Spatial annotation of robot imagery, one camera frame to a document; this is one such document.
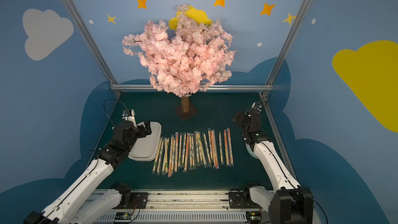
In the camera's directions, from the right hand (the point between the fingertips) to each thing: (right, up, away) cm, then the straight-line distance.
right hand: (247, 113), depth 83 cm
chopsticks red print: (-43, -25, +5) cm, 50 cm away
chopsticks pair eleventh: (-40, -23, +7) cm, 47 cm away
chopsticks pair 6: (-17, -22, +8) cm, 29 cm away
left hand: (-56, -3, -5) cm, 57 cm away
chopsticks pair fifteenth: (-24, -25, +7) cm, 36 cm away
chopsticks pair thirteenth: (-49, -25, +5) cm, 56 cm away
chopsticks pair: (-38, -24, +7) cm, 45 cm away
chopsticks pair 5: (-22, -22, +9) cm, 33 cm away
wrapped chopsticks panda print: (-31, -23, +7) cm, 39 cm away
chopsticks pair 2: (-36, -23, +8) cm, 43 cm away
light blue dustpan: (+4, -23, +7) cm, 25 cm away
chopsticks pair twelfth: (-46, -25, +5) cm, 53 cm away
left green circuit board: (-62, -48, -12) cm, 79 cm away
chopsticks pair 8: (-10, -21, +10) cm, 25 cm away
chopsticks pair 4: (-27, -22, +9) cm, 36 cm away
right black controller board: (0, -49, -10) cm, 50 cm away
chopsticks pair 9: (-8, -24, +7) cm, 26 cm away
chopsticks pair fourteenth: (-51, -24, +6) cm, 57 cm away
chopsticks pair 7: (-13, -23, +7) cm, 28 cm away
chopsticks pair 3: (-34, -19, +12) cm, 40 cm away
